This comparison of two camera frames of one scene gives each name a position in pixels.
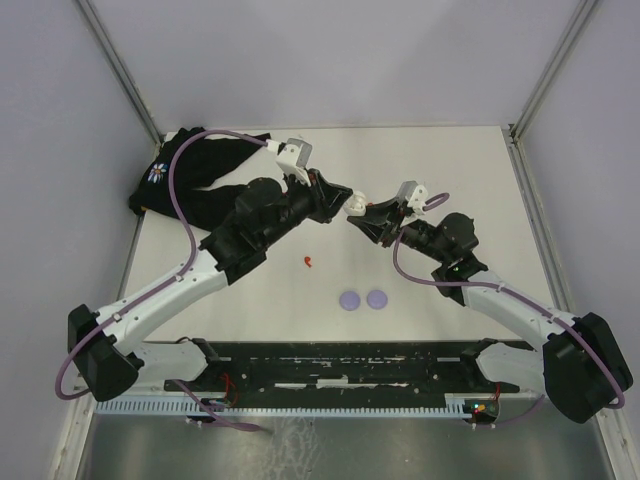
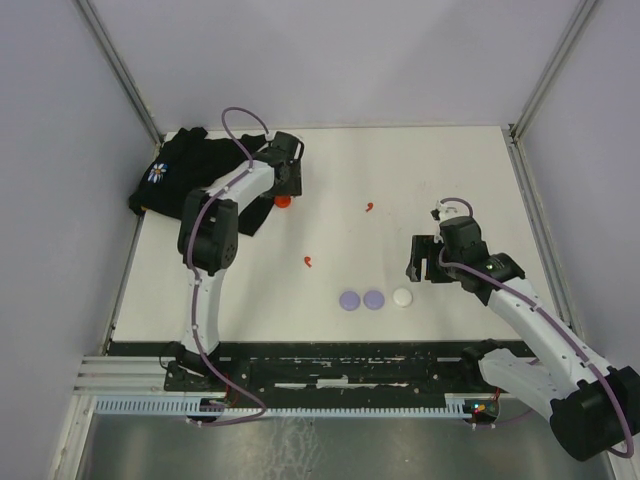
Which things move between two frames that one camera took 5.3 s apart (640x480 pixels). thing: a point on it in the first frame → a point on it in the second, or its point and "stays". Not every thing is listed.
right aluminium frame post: x=552 y=70 stays
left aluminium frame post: x=120 y=69 stays
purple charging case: x=377 y=299 stays
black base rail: x=344 y=369 stays
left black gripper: x=323 y=193 → x=294 y=188
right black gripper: x=386 y=212 → x=425 y=246
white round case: x=355 y=205 → x=402 y=297
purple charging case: x=349 y=301 stays
